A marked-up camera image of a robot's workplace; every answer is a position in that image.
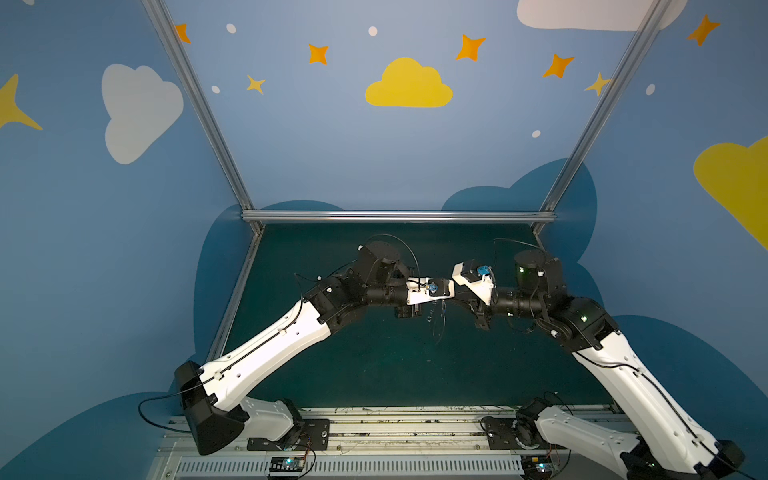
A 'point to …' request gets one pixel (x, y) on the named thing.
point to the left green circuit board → (287, 464)
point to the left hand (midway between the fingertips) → (441, 287)
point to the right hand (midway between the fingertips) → (450, 290)
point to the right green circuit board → (537, 466)
